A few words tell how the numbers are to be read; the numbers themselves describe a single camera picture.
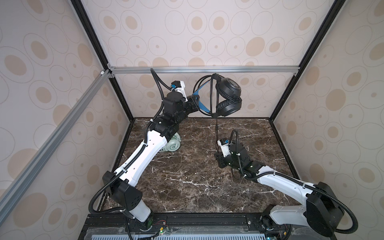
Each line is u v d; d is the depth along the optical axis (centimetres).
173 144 94
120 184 41
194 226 73
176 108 51
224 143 71
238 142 108
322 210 41
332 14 70
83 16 69
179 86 60
